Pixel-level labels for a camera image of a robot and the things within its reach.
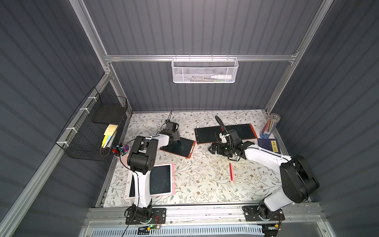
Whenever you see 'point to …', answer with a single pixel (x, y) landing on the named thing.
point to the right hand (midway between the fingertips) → (216, 149)
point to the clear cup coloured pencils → (270, 124)
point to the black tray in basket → (109, 113)
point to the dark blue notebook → (270, 144)
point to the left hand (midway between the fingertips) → (174, 135)
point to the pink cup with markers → (121, 150)
